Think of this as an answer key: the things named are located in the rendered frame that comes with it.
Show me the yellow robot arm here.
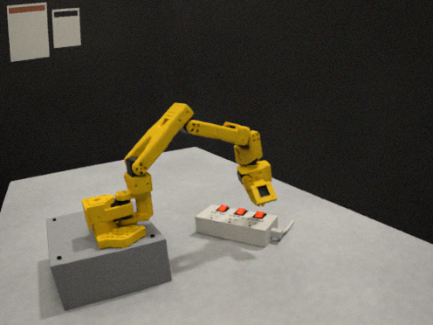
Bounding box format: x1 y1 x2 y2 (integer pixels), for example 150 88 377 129
84 103 263 249

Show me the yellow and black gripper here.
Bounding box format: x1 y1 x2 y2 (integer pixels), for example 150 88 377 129
237 160 278 207

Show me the white power strip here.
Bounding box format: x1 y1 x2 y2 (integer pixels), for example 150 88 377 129
196 205 294 247

